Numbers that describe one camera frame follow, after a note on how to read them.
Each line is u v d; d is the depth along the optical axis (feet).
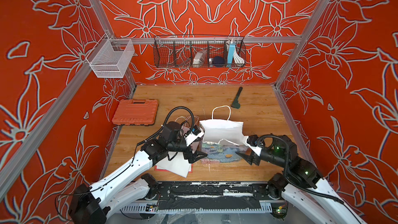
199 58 3.00
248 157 1.96
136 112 3.21
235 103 3.50
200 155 2.15
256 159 1.90
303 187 1.55
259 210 2.28
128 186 1.86
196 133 2.02
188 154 2.03
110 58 3.05
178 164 2.67
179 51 3.30
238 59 2.98
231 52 2.82
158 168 2.66
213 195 2.39
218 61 3.10
